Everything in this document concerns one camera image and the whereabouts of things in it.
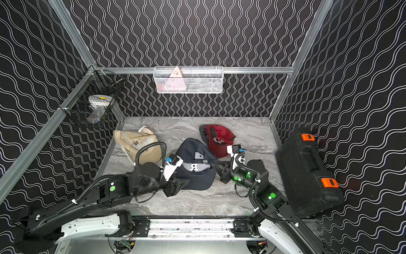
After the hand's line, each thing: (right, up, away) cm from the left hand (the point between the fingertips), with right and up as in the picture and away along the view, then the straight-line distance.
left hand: (185, 175), depth 62 cm
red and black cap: (+16, +14, +44) cm, 49 cm away
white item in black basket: (-47, +32, +19) cm, 60 cm away
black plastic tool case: (+52, -6, +3) cm, 52 cm away
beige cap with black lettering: (-37, +11, +35) cm, 52 cm away
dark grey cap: (+7, +16, +42) cm, 46 cm away
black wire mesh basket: (-56, +48, +32) cm, 80 cm away
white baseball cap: (-35, +19, +42) cm, 58 cm away
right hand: (+11, +5, +3) cm, 12 cm away
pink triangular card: (-9, +46, +26) cm, 53 cm away
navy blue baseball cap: (+4, +1, +10) cm, 11 cm away
